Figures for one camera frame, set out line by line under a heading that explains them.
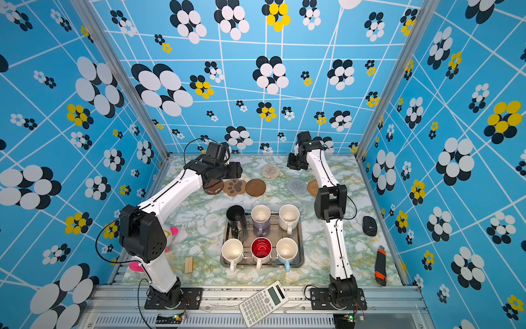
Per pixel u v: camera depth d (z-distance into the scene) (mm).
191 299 734
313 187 1050
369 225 890
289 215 930
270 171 1118
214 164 670
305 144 789
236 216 906
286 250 833
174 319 703
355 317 708
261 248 845
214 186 753
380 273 787
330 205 664
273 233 990
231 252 824
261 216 932
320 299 733
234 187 1050
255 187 1052
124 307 733
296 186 1050
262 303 721
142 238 464
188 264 806
